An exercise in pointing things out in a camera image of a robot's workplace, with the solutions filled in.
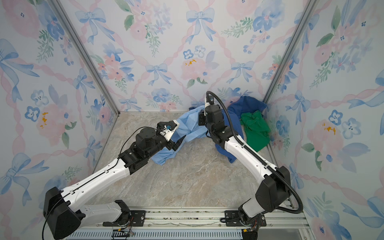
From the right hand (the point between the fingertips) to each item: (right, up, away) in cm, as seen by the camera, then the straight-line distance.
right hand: (204, 108), depth 78 cm
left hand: (-13, -10, -7) cm, 18 cm away
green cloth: (+40, -11, +28) cm, 50 cm away
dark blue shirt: (+29, +6, +38) cm, 48 cm away
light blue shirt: (-9, -9, +1) cm, 13 cm away
